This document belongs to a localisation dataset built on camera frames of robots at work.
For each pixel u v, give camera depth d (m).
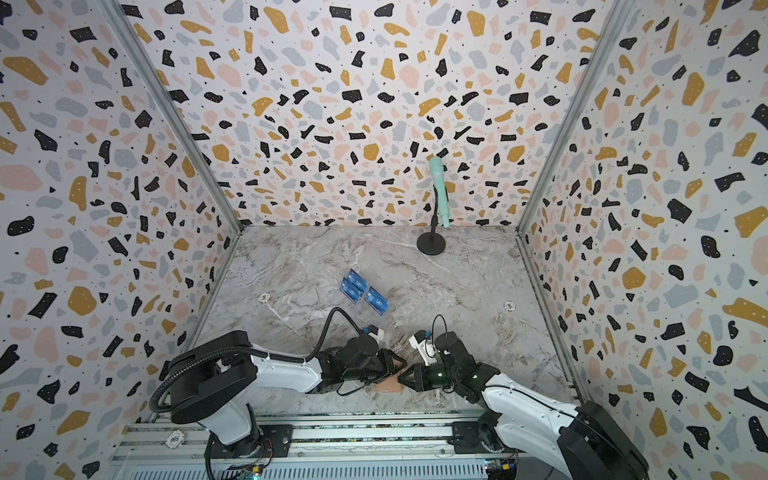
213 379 0.44
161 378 0.85
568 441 0.43
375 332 0.82
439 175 0.95
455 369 0.66
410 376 0.78
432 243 1.16
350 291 0.94
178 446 0.73
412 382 0.76
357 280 0.94
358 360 0.67
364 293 0.92
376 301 0.90
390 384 0.79
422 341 0.76
